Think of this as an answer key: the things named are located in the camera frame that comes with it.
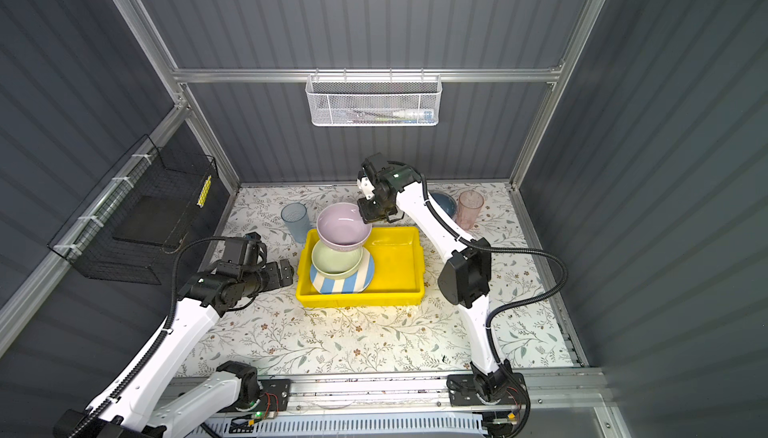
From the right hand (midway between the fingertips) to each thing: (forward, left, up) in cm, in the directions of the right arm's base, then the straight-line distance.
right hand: (368, 217), depth 87 cm
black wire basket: (-6, +55, +13) cm, 57 cm away
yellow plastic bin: (-9, -8, -18) cm, 22 cm away
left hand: (-17, +24, -3) cm, 29 cm away
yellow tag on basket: (+3, +46, +9) cm, 47 cm away
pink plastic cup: (+12, -33, -8) cm, 36 cm away
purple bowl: (-2, +8, -1) cm, 9 cm away
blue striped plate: (-15, +6, -13) cm, 21 cm away
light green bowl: (-9, +11, -12) cm, 18 cm away
